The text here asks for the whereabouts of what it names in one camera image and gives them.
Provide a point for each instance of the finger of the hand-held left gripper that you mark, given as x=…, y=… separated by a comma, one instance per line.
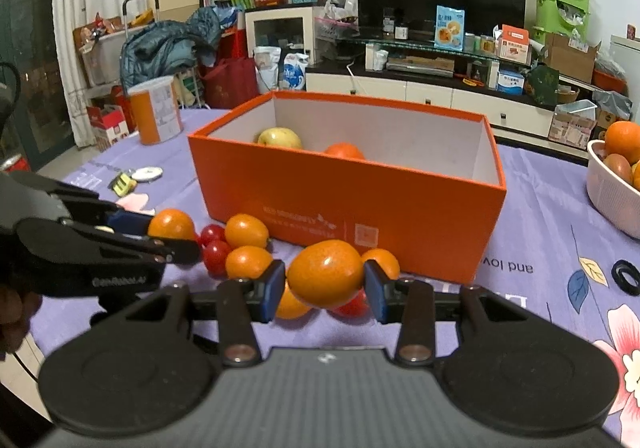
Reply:
x=127, y=221
x=125, y=245

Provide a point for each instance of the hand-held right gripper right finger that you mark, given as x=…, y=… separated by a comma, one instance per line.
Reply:
x=376, y=293

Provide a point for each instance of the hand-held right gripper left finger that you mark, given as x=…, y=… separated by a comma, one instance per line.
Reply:
x=274, y=290

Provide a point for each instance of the small orange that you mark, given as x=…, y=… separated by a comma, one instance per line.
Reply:
x=292, y=307
x=246, y=230
x=171, y=225
x=325, y=278
x=382, y=263

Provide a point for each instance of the red cherry tomato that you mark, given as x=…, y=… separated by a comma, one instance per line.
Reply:
x=352, y=306
x=216, y=258
x=212, y=233

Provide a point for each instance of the red cherry tomatoes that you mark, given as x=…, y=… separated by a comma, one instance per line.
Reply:
x=248, y=262

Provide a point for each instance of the orange cardboard box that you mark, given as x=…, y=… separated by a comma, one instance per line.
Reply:
x=400, y=208

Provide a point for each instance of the large orange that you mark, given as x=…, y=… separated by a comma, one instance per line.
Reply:
x=345, y=151
x=622, y=140
x=636, y=176

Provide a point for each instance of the yellow pear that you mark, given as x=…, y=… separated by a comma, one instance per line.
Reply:
x=279, y=137

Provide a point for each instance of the person's left hand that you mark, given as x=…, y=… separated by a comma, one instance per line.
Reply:
x=12, y=320

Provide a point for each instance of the yellow tape measure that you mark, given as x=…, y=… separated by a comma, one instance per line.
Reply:
x=122, y=184

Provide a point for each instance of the orange and white canister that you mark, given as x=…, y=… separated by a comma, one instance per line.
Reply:
x=155, y=110

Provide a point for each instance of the red bag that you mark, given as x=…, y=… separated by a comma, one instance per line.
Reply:
x=230, y=82

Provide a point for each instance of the purple floral tablecloth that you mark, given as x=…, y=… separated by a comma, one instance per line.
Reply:
x=540, y=238

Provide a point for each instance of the blue puffer jacket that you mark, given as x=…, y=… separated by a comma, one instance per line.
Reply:
x=170, y=45

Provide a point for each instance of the white curtain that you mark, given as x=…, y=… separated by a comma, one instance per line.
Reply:
x=80, y=27

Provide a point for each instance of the white television stand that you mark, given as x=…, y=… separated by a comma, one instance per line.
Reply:
x=380, y=87

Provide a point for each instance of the white and blue sack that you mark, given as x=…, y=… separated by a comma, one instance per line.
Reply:
x=295, y=70

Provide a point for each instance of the white glass-door cabinet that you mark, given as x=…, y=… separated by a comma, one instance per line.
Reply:
x=282, y=32

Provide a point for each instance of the white colander bowl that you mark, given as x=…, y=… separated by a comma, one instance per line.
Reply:
x=607, y=208

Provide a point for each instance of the blue and white box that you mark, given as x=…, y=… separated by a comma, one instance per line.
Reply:
x=511, y=80

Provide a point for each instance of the dark green bag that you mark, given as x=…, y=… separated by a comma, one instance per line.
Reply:
x=542, y=85

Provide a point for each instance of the brown round fruit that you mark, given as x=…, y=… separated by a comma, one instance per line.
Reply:
x=617, y=167

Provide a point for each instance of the blue snack bag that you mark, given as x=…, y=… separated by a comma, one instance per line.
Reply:
x=449, y=27

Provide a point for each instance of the orange and white carton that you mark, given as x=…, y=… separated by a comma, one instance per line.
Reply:
x=515, y=43

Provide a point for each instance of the brown cardboard box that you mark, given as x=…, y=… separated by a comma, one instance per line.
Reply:
x=570, y=50

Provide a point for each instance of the green plastic rack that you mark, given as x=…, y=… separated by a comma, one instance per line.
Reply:
x=560, y=2

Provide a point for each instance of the white chest freezer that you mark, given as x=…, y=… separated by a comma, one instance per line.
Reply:
x=627, y=57

